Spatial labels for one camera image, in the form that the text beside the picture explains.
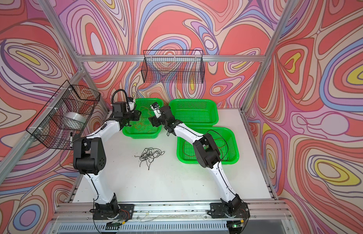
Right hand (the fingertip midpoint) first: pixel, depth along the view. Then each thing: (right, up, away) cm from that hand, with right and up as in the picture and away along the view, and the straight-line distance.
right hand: (155, 117), depth 97 cm
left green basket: (-5, -11, +9) cm, 15 cm away
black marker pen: (-36, -14, -27) cm, 47 cm away
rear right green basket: (+29, +5, +22) cm, 37 cm away
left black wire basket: (-40, 0, -24) cm, 47 cm away
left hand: (-10, +5, 0) cm, 11 cm away
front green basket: (+48, -14, 0) cm, 50 cm away
